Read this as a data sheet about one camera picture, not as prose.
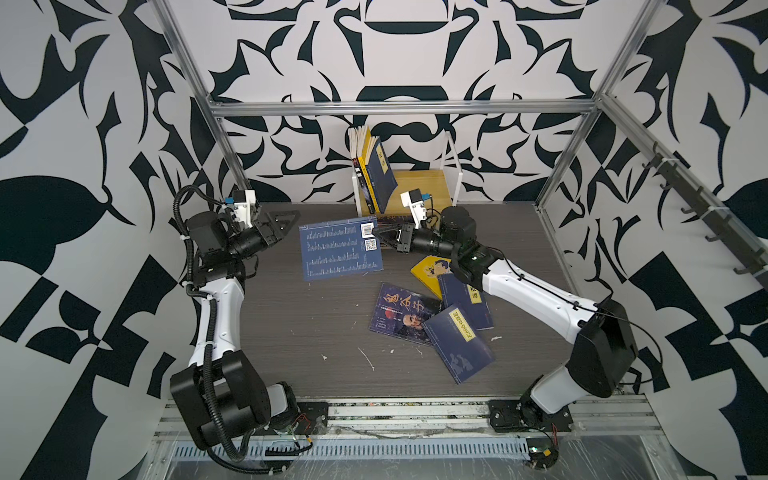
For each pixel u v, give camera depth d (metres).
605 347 0.43
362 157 0.76
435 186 1.07
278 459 0.71
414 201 0.66
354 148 0.77
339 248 0.69
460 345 0.85
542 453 0.71
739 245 0.54
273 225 0.64
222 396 0.44
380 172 0.88
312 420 0.73
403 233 0.66
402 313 0.90
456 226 0.57
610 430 0.73
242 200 0.67
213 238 0.57
